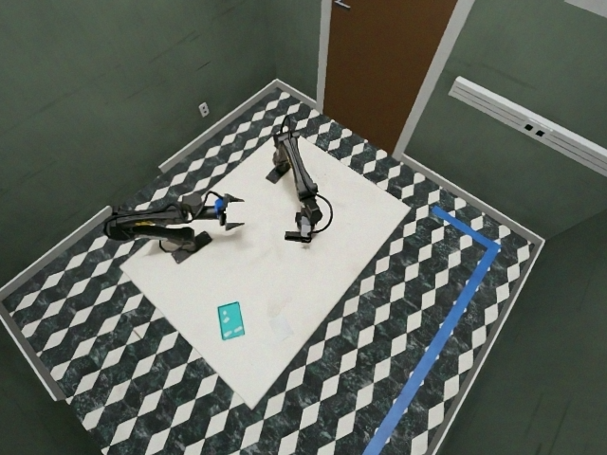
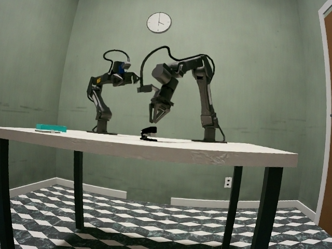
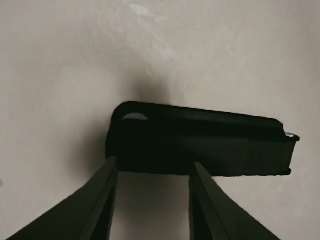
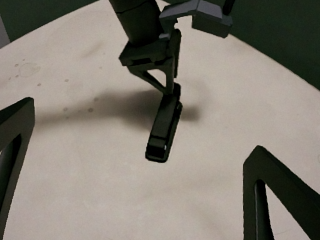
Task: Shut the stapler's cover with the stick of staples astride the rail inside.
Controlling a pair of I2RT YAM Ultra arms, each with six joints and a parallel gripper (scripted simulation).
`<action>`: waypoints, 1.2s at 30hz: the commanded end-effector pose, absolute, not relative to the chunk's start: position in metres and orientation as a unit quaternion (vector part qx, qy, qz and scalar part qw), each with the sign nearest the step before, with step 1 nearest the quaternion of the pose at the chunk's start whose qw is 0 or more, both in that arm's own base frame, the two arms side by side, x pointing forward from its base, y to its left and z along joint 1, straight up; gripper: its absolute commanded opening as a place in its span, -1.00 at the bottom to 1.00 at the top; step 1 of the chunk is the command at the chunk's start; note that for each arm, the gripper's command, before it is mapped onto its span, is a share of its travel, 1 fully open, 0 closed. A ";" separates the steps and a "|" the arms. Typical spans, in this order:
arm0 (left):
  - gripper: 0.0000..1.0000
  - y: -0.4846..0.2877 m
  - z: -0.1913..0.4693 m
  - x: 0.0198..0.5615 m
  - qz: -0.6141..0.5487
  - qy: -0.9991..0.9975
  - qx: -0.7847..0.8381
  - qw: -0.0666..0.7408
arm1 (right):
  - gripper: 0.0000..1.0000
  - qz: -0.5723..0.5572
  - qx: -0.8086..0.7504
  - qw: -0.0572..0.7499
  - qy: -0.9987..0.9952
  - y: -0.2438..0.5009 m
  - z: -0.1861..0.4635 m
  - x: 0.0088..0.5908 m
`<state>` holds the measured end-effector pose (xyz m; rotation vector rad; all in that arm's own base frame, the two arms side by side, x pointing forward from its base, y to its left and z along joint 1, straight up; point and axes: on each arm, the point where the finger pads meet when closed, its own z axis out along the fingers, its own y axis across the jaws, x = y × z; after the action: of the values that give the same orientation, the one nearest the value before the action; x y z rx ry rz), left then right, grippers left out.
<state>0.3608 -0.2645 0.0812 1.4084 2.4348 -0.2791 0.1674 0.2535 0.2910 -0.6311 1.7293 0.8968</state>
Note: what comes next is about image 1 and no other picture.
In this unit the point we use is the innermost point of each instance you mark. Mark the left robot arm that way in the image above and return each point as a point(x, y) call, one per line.
point(290, 154)

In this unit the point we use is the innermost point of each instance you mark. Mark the teal shallow rectangular tray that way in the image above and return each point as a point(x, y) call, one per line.
point(234, 320)

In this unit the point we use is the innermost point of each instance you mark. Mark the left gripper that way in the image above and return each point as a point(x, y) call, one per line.
point(303, 222)

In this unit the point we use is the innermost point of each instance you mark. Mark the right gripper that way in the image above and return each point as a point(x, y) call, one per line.
point(215, 215)

